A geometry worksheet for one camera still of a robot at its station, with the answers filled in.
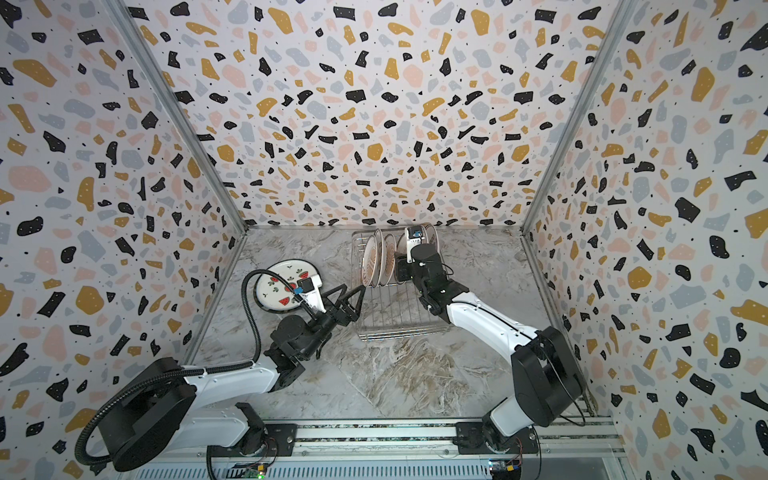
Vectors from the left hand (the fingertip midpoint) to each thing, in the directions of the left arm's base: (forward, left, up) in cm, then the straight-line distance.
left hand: (356, 284), depth 74 cm
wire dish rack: (+6, -8, -25) cm, 27 cm away
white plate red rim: (+17, -8, -11) cm, 22 cm away
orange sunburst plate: (+22, -1, -19) cm, 29 cm away
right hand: (+13, -11, 0) cm, 17 cm away
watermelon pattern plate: (+13, +31, -24) cm, 42 cm away
